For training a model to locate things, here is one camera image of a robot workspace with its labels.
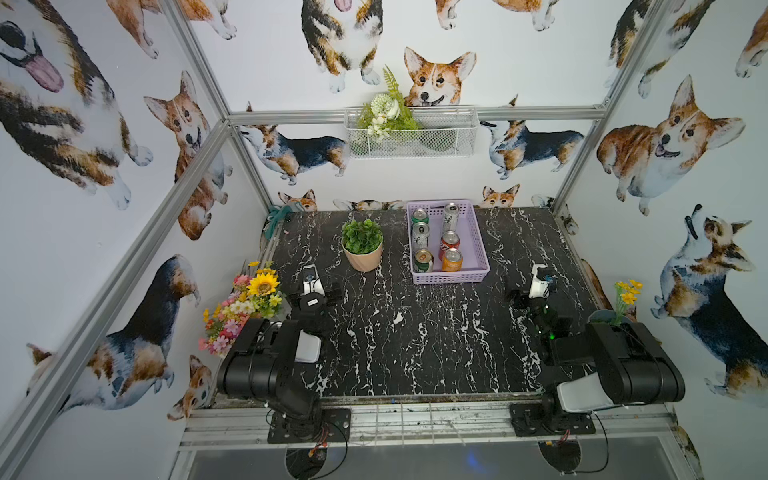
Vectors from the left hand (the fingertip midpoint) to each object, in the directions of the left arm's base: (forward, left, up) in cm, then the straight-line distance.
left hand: (312, 271), depth 91 cm
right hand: (-2, -66, +2) cm, 66 cm away
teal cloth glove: (+34, +24, -11) cm, 43 cm away
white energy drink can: (+12, -33, +2) cm, 35 cm away
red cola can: (+12, -43, -1) cm, 45 cm away
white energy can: (+21, -44, +1) cm, 49 cm away
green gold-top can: (+3, -34, 0) cm, 34 cm away
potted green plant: (+9, -15, +2) cm, 17 cm away
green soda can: (+23, -34, -1) cm, 41 cm away
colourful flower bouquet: (-13, +10, +10) cm, 19 cm away
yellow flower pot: (-14, -84, +9) cm, 86 cm away
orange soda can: (+4, -43, -1) cm, 43 cm away
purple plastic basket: (+12, -54, -10) cm, 56 cm away
